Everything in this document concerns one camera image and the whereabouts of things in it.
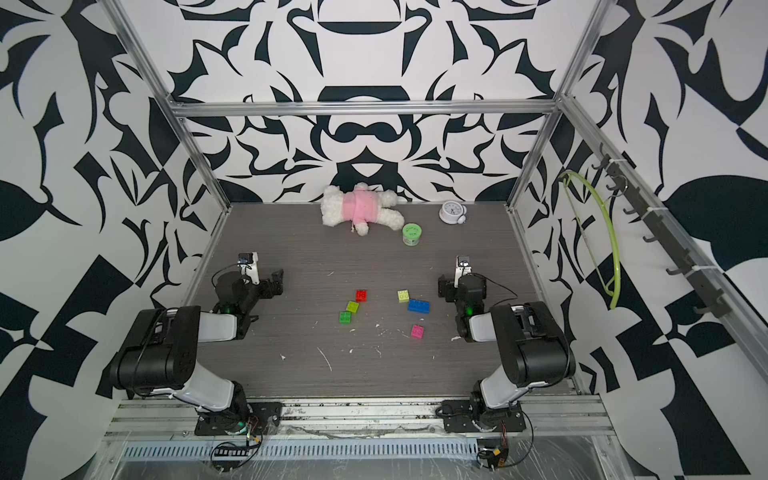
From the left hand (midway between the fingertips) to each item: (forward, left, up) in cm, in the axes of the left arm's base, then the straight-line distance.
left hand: (263, 266), depth 95 cm
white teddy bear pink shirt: (+23, -30, +2) cm, 38 cm away
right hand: (-3, -62, -1) cm, 62 cm away
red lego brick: (-9, -30, -5) cm, 32 cm away
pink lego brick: (-21, -46, -5) cm, 51 cm away
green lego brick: (-16, -26, -5) cm, 30 cm away
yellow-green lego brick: (-9, -43, -5) cm, 44 cm away
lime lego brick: (-12, -28, -5) cm, 31 cm away
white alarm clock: (+24, -65, -3) cm, 69 cm away
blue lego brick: (-13, -48, -5) cm, 50 cm away
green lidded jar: (+13, -48, -1) cm, 49 cm away
